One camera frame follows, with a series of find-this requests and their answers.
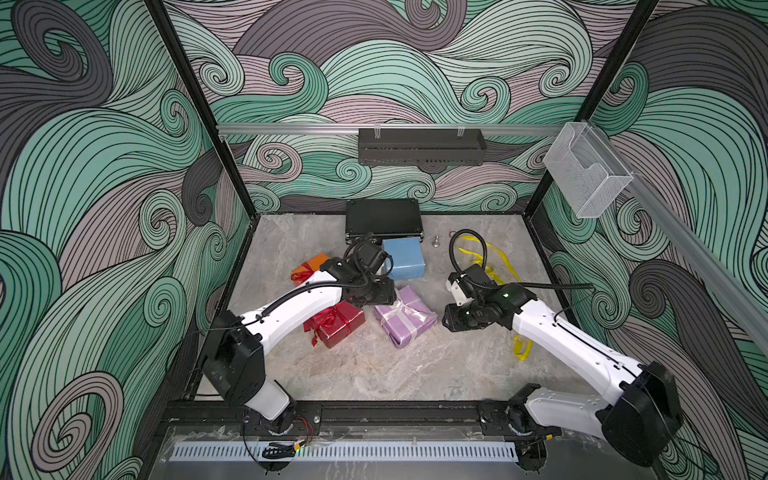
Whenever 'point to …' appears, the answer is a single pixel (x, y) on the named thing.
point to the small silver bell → (436, 244)
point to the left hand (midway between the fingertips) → (390, 294)
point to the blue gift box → (408, 258)
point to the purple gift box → (407, 319)
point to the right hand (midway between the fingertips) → (445, 322)
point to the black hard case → (383, 219)
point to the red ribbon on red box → (322, 319)
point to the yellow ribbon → (503, 272)
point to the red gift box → (335, 324)
